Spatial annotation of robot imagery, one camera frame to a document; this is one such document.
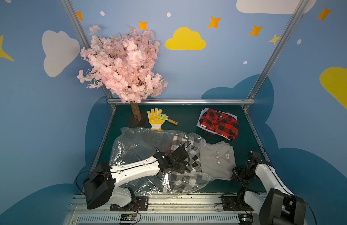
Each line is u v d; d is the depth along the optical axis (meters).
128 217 0.72
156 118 1.13
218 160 0.87
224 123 0.99
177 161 0.60
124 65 0.70
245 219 0.73
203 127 0.99
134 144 0.92
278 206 0.42
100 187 0.41
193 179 0.79
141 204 0.75
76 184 0.45
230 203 0.75
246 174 0.70
